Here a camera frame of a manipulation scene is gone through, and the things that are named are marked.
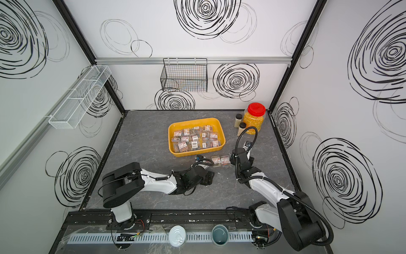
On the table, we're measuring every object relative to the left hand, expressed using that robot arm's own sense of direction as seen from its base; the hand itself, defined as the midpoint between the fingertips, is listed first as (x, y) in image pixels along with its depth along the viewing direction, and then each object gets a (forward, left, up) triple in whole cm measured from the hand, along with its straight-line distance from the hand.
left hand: (211, 174), depth 86 cm
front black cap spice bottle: (+29, -19, +7) cm, 36 cm away
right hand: (+10, -16, +6) cm, 20 cm away
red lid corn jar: (+31, -25, +16) cm, 43 cm away
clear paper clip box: (+8, -8, 0) cm, 12 cm away
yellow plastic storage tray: (+37, -1, +2) cm, 37 cm away
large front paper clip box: (+15, +17, +3) cm, 23 cm away
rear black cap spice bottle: (+38, -18, +7) cm, 42 cm away
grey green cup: (-27, -4, -1) cm, 27 cm away
